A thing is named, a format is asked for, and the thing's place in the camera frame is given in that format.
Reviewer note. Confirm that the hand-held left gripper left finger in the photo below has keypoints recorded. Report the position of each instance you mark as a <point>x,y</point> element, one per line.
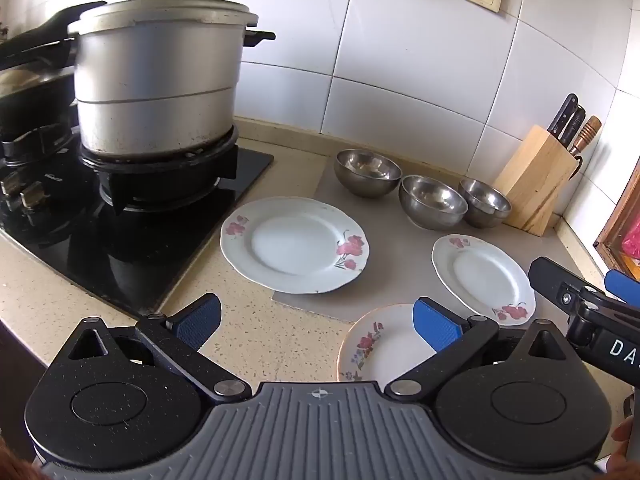
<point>200,319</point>

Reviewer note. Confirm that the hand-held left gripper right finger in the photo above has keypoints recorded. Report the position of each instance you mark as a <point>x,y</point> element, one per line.
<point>434,327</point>

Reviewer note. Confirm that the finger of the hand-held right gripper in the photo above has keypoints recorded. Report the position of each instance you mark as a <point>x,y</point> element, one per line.
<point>624,287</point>
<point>552,280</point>

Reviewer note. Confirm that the gold-rimmed floral plate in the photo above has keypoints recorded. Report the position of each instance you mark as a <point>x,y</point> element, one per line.
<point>385,350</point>

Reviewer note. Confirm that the small white floral plate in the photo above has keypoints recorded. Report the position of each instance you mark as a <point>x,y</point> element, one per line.
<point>482,277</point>

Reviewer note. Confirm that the small steel bowl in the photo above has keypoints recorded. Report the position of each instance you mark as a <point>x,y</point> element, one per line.
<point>484,205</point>

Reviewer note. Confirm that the medium steel bowl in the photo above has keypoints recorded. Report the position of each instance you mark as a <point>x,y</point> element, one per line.
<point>432,205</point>

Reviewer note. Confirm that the person's right hand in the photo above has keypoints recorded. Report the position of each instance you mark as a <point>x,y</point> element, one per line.
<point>622,442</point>

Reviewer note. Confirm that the pink bag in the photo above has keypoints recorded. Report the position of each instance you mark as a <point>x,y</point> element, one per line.
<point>632,240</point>

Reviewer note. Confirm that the grey counter mat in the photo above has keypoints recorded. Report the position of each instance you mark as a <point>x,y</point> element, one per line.
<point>400,260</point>

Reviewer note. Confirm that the wooden knife block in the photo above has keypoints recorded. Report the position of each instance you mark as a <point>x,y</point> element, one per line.
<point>535,180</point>

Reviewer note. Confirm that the large white floral plate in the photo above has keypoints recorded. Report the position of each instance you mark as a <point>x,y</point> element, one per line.
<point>295,245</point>

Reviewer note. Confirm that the black glass gas stove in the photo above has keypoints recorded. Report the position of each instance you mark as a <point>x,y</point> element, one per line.
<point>75,245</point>

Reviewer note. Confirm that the black burner pot support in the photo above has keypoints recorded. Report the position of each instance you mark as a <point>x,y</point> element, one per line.
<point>165,172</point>

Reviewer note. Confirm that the large steel bowl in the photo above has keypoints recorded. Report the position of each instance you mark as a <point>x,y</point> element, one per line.
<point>367,172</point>

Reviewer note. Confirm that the metal stove knob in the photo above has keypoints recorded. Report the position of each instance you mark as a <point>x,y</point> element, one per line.
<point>9,186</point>
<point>30,195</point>

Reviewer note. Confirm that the aluminium pressure cooker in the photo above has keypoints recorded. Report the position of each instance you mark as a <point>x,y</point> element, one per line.
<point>155,85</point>

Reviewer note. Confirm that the dark wok with lid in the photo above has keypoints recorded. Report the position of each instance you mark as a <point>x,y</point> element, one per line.
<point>27,102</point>

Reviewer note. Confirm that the brown wooden frame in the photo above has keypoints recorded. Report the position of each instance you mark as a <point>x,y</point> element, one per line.
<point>617,225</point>

